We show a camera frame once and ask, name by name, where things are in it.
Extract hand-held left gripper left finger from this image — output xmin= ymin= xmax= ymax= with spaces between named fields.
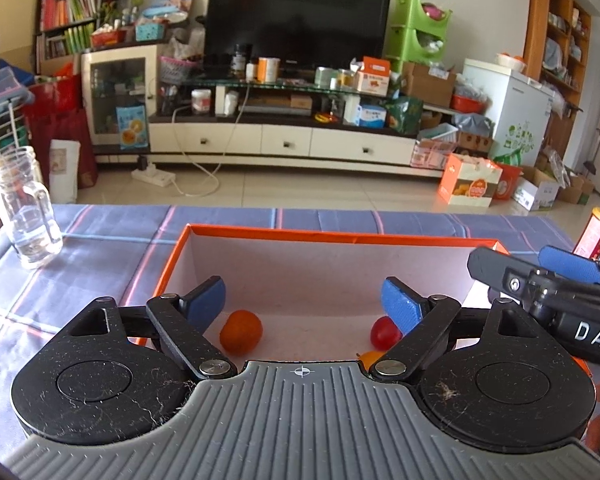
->
xmin=67 ymin=275 xmax=238 ymax=381

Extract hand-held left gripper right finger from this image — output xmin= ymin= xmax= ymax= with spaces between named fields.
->
xmin=370 ymin=276 xmax=536 ymax=383

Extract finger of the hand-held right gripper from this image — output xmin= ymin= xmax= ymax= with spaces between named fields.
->
xmin=539 ymin=246 xmax=600 ymax=303
xmin=467 ymin=246 xmax=537 ymax=302

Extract red tomato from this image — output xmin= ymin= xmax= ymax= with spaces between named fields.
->
xmin=370 ymin=316 xmax=403 ymax=350

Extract orange tangerine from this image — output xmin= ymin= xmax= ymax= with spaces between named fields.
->
xmin=220 ymin=310 xmax=263 ymax=352

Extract orange cardboard box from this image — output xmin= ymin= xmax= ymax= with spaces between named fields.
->
xmin=137 ymin=223 xmax=600 ymax=461

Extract red cylindrical can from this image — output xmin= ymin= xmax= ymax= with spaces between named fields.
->
xmin=571 ymin=207 xmax=600 ymax=261

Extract white cardboard box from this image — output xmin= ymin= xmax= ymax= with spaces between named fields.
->
xmin=512 ymin=166 xmax=561 ymax=211

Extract red plastic bucket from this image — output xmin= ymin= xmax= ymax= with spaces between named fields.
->
xmin=495 ymin=162 xmax=523 ymax=201

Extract orange fruit carton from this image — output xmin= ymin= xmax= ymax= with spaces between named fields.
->
xmin=437 ymin=154 xmax=503 ymax=208

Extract plaid blue tablecloth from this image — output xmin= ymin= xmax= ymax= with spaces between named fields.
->
xmin=0 ymin=204 xmax=600 ymax=461

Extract pink printed carton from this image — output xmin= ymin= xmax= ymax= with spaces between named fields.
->
xmin=411 ymin=137 xmax=458 ymax=168

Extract white power strip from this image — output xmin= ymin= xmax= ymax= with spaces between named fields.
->
xmin=132 ymin=167 xmax=176 ymax=186

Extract white chest freezer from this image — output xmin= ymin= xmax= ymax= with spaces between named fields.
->
xmin=462 ymin=57 xmax=553 ymax=166

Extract red plastic basin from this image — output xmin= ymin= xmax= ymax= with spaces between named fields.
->
xmin=450 ymin=94 xmax=486 ymax=113

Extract green foil bag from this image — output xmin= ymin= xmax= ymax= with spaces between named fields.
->
xmin=386 ymin=96 xmax=425 ymax=136

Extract white television stand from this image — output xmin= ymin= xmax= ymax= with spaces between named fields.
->
xmin=147 ymin=77 xmax=446 ymax=178

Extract open brown cardboard box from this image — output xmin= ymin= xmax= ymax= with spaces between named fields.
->
xmin=402 ymin=61 xmax=457 ymax=108

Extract blue snack packet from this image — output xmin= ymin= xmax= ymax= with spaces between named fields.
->
xmin=116 ymin=105 xmax=148 ymax=151

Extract blue tissue box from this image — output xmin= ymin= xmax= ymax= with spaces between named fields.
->
xmin=358 ymin=105 xmax=387 ymax=128

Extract white paper bag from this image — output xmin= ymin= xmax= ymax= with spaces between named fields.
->
xmin=49 ymin=139 xmax=81 ymax=205

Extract white bowl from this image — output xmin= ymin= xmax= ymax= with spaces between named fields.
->
xmin=497 ymin=52 xmax=526 ymax=73

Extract orange and white packet box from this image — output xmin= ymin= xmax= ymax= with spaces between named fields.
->
xmin=356 ymin=56 xmax=392 ymax=96

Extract wooden shelf unit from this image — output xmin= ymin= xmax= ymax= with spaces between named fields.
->
xmin=522 ymin=0 xmax=592 ymax=111

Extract pink plastic basket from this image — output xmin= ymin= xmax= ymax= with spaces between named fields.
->
xmin=159 ymin=55 xmax=201 ymax=85

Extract red fabric bag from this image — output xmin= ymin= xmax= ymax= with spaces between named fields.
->
xmin=22 ymin=74 xmax=98 ymax=188

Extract orange canister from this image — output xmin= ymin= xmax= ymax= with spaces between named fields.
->
xmin=257 ymin=56 xmax=281 ymax=82

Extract green stacked storage bins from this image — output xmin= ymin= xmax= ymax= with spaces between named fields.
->
xmin=384 ymin=0 xmax=453 ymax=73

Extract dark glass jar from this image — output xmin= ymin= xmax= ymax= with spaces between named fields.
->
xmin=231 ymin=45 xmax=251 ymax=79

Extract teal plastic basket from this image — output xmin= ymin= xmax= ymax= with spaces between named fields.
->
xmin=135 ymin=20 xmax=167 ymax=42

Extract black flat television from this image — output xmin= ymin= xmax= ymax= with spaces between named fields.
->
xmin=203 ymin=0 xmax=393 ymax=68

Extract dark bookshelf with books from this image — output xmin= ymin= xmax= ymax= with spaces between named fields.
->
xmin=34 ymin=0 xmax=106 ymax=76

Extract glass handled mug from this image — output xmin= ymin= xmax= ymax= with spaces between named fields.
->
xmin=0 ymin=146 xmax=65 ymax=270

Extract wire shopping trolley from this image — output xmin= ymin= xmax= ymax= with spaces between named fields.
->
xmin=0 ymin=30 xmax=36 ymax=161

